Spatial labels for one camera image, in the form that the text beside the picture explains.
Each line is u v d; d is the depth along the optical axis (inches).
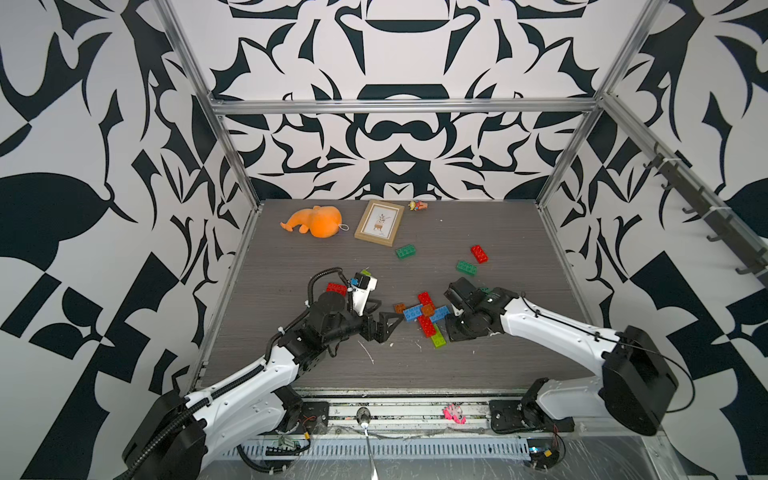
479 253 41.3
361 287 26.7
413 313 34.9
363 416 29.6
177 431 15.7
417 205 46.2
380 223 44.8
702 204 23.5
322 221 41.1
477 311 24.2
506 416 29.3
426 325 33.6
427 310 34.2
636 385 16.3
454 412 29.3
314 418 29.0
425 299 35.8
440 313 34.4
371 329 26.5
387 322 26.5
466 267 40.1
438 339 33.7
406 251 41.3
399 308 35.9
